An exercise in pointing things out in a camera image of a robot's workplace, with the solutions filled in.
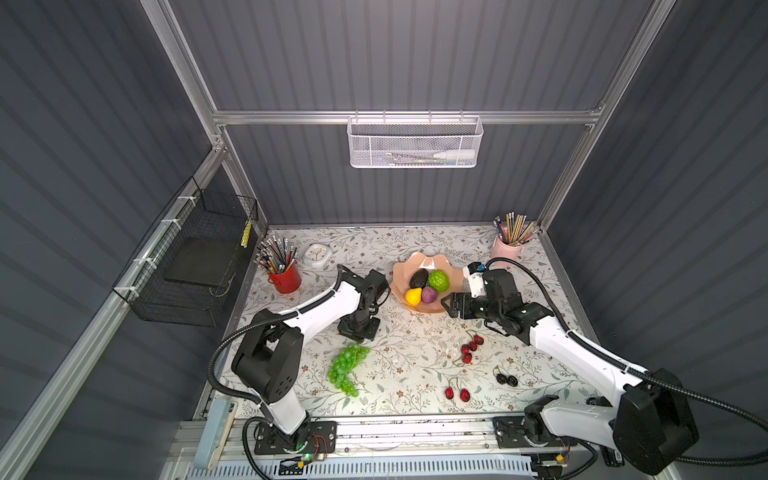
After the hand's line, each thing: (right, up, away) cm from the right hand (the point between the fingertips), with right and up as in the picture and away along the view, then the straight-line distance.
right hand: (456, 302), depth 84 cm
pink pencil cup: (+20, +15, +18) cm, 31 cm away
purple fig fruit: (-6, 0, +11) cm, 12 cm away
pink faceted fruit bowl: (-15, +6, +18) cm, 24 cm away
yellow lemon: (-12, 0, +10) cm, 15 cm away
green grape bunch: (-31, -16, -3) cm, 35 cm away
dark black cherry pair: (+14, -21, -3) cm, 25 cm away
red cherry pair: (+1, -24, -5) cm, 24 cm away
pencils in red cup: (-56, +14, +12) cm, 59 cm away
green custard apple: (-3, +5, +12) cm, 14 cm away
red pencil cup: (-52, +5, +13) cm, 54 cm away
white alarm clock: (-45, +13, +24) cm, 53 cm away
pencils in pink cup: (+26, +22, +20) cm, 39 cm away
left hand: (-27, -11, +1) cm, 29 cm away
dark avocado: (-9, +5, +15) cm, 18 cm away
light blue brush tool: (-60, -27, -12) cm, 67 cm away
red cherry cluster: (+4, -14, +3) cm, 15 cm away
